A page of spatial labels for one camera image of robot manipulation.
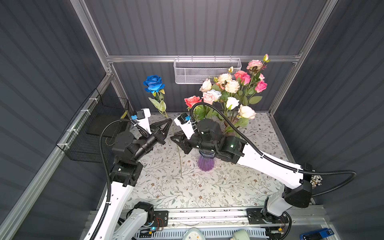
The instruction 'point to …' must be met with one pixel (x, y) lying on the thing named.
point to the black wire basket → (81, 140)
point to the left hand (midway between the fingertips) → (172, 120)
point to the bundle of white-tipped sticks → (316, 180)
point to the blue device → (322, 233)
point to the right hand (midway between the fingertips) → (173, 138)
